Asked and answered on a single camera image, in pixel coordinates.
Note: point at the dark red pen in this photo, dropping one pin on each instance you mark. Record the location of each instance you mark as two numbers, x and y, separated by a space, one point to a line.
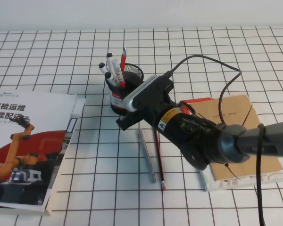
157 144

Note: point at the black mesh pen holder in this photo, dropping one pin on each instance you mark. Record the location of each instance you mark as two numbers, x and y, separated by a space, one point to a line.
133 76

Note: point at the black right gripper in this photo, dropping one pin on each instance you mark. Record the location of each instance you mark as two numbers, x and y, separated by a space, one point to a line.
187 132

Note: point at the thick white book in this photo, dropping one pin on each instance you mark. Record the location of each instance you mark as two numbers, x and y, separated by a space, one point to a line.
61 150

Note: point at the red book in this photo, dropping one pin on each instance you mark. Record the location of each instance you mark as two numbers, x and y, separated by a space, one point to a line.
191 102

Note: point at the clear silver pen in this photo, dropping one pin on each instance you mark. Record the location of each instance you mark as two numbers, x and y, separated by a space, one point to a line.
147 156

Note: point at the silver grey wrist camera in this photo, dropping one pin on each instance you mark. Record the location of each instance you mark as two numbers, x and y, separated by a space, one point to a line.
141 93

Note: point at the white book under notebook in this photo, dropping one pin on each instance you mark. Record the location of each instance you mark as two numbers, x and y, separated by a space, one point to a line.
211 185

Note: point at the brown kraft notebook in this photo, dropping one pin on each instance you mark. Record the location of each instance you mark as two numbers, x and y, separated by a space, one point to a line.
233 156

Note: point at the white marker black cap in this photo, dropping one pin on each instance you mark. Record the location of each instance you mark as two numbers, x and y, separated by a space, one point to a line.
113 66
111 79
105 70

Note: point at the white red robot brochure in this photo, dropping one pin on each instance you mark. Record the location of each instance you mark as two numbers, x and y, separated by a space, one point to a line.
23 146

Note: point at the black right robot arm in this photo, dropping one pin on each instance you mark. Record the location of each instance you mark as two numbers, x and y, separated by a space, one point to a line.
270 137

